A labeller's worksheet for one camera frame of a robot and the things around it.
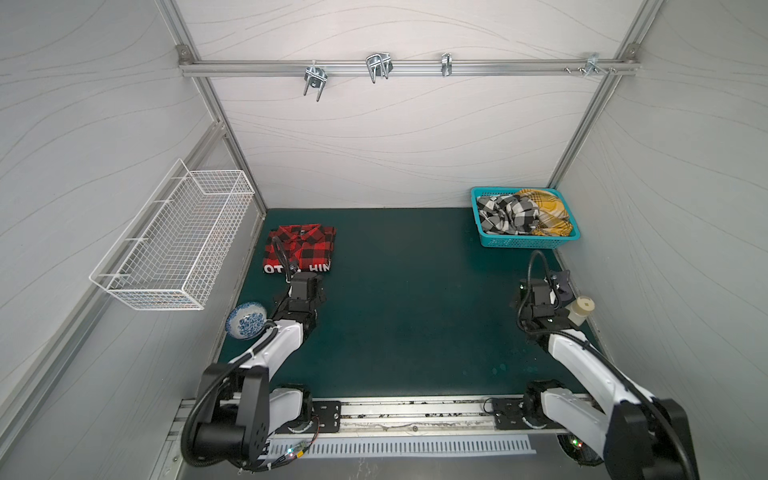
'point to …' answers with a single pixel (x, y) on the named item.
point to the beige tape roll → (580, 309)
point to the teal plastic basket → (529, 240)
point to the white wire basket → (172, 253)
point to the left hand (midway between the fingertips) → (303, 284)
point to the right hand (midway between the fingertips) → (546, 295)
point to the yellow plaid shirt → (553, 217)
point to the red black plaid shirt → (309, 246)
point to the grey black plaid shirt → (508, 214)
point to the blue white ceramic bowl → (246, 320)
